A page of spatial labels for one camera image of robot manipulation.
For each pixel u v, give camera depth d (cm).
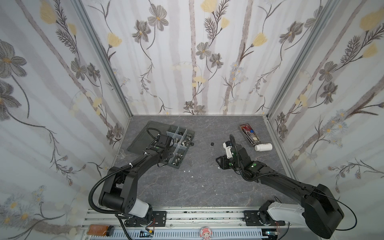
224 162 73
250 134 110
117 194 43
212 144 104
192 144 104
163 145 71
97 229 68
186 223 73
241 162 64
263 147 98
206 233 67
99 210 43
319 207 41
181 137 101
